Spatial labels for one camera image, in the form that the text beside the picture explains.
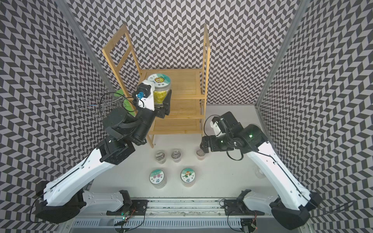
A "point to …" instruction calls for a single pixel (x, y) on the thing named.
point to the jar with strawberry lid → (187, 177)
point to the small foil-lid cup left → (160, 157)
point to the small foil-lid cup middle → (176, 155)
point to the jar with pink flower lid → (158, 178)
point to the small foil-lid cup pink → (200, 155)
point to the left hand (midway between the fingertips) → (159, 89)
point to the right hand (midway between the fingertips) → (211, 149)
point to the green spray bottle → (127, 105)
